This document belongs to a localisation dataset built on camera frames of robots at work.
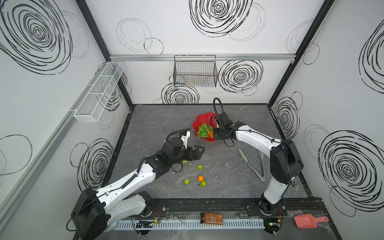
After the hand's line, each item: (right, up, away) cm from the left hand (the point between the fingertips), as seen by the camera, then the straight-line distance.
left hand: (200, 149), depth 75 cm
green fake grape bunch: (+3, +8, +24) cm, 25 cm away
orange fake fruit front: (0, -18, +7) cm, 19 cm away
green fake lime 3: (+2, -20, +5) cm, 21 cm away
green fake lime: (-9, -11, +13) cm, 19 cm away
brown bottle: (+5, -31, -7) cm, 32 cm away
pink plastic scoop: (+51, -33, -5) cm, 61 cm away
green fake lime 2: (-7, -19, +6) cm, 21 cm away
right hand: (+9, +6, +16) cm, 20 cm away
